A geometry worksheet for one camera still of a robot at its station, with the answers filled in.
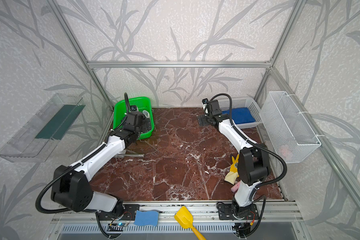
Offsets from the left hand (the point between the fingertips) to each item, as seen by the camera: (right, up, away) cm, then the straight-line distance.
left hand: (143, 117), depth 86 cm
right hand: (+39, +3, +7) cm, 40 cm away
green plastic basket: (-9, +11, +28) cm, 32 cm away
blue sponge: (+8, -50, -14) cm, 52 cm away
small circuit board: (-7, -52, -15) cm, 55 cm away
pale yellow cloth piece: (+51, -35, -2) cm, 62 cm away
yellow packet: (+53, -29, +1) cm, 61 cm away
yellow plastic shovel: (+25, -49, -15) cm, 57 cm away
